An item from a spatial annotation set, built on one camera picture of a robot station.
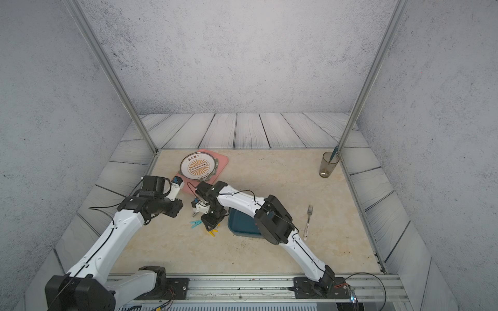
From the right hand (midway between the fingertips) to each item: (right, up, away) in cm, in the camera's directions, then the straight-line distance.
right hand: (210, 227), depth 86 cm
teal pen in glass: (+60, +33, +15) cm, 71 cm away
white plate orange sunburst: (-13, +27, +25) cm, 39 cm away
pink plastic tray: (-6, +19, -9) cm, 22 cm away
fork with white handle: (+47, +6, +10) cm, 48 cm away
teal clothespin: (-8, +1, +4) cm, 8 cm away
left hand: (-12, +12, -4) cm, 17 cm away
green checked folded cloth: (-2, +29, +26) cm, 39 cm away
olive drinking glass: (+57, +26, +16) cm, 65 cm away
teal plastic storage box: (+13, +1, +3) cm, 13 cm away
